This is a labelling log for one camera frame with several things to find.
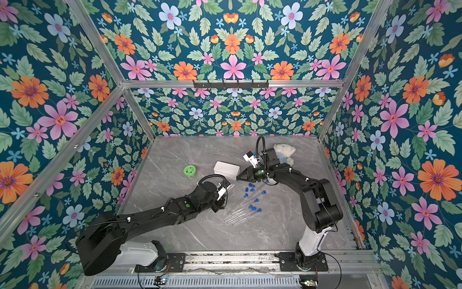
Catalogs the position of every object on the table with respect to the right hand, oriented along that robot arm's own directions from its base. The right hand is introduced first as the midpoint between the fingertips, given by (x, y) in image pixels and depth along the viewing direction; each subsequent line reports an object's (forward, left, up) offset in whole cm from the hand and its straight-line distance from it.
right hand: (242, 175), depth 85 cm
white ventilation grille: (-41, +17, -15) cm, 47 cm away
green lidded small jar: (+8, +30, -9) cm, 32 cm away
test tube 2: (-13, +5, -14) cm, 20 cm away
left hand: (-7, +7, -4) cm, 11 cm away
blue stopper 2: (+2, -5, -13) cm, 14 cm away
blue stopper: (+2, -4, -13) cm, 13 cm away
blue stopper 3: (0, -5, -14) cm, 15 cm away
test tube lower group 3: (-11, -8, -14) cm, 20 cm away
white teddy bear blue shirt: (+19, -23, -4) cm, 30 cm away
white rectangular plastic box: (+10, +8, -10) cm, 16 cm away
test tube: (-10, +5, +6) cm, 13 cm away
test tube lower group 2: (-11, -5, -14) cm, 19 cm away
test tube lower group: (-11, -4, -14) cm, 18 cm away
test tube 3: (-2, -11, -14) cm, 17 cm away
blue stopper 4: (0, -2, -14) cm, 14 cm away
